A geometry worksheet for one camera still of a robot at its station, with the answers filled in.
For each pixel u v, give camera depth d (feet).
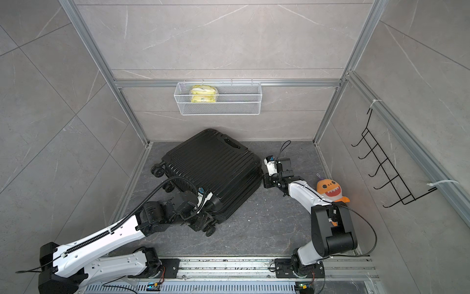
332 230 1.44
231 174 2.51
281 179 2.30
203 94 2.89
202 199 1.93
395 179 2.04
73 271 1.35
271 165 2.71
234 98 3.29
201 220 2.01
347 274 2.41
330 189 2.88
